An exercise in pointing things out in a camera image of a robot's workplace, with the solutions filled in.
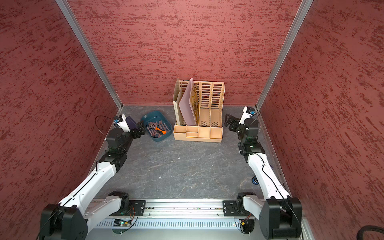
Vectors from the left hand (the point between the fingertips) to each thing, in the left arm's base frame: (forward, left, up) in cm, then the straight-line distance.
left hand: (136, 125), depth 81 cm
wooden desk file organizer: (+34, -43, -14) cm, 57 cm away
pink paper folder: (+17, -28, -2) cm, 33 cm away
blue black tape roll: (-23, -67, -22) cm, 74 cm away
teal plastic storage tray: (+16, -5, -21) cm, 27 cm away
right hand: (+3, -53, +3) cm, 53 cm away
